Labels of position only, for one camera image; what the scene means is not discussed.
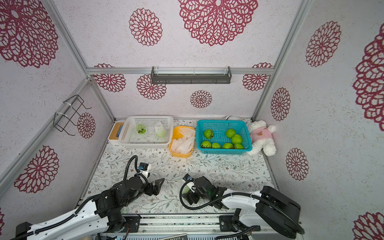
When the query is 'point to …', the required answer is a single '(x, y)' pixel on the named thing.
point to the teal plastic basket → (218, 127)
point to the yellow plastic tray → (176, 135)
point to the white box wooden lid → (116, 128)
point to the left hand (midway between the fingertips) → (157, 178)
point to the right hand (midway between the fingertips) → (185, 188)
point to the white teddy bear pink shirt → (261, 137)
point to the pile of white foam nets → (184, 145)
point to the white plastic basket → (152, 132)
